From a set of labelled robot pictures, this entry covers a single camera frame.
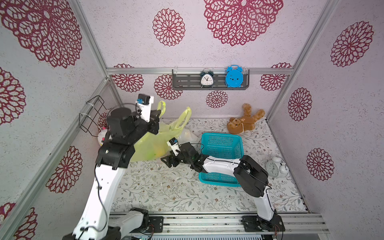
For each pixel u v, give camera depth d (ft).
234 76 2.95
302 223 2.46
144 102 1.55
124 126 1.30
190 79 3.03
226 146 3.38
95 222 1.17
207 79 2.95
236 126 3.48
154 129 1.75
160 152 2.76
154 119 1.69
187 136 3.35
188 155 2.27
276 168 2.74
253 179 1.72
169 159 2.50
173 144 2.50
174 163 2.52
